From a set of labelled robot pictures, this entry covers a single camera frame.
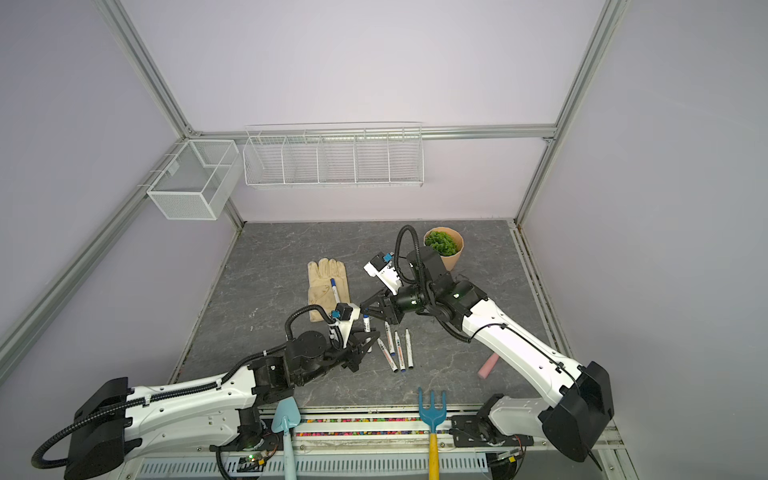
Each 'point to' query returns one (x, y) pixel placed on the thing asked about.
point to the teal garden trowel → (286, 418)
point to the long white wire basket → (334, 154)
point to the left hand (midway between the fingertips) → (376, 335)
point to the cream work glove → (320, 290)
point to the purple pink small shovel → (488, 365)
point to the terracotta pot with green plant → (447, 242)
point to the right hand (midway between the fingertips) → (362, 314)
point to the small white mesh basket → (196, 180)
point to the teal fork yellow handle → (432, 418)
